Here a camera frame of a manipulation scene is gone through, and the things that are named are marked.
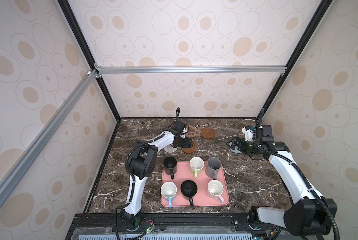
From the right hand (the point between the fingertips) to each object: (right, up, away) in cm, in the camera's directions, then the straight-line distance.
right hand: (233, 145), depth 81 cm
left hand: (-22, +1, +17) cm, 27 cm away
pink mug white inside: (-10, -25, +2) cm, 26 cm away
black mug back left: (-35, -13, +9) cm, 39 cm away
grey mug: (-10, -13, +6) cm, 17 cm away
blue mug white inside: (-35, -25, 0) cm, 43 cm away
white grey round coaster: (-37, -4, +19) cm, 41 cm away
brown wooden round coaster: (-9, +6, +29) cm, 31 cm away
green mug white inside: (-19, -12, +9) cm, 25 cm away
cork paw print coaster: (-21, +7, +29) cm, 37 cm away
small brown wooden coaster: (-23, -5, +20) cm, 31 cm away
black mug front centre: (-24, -25, +2) cm, 35 cm away
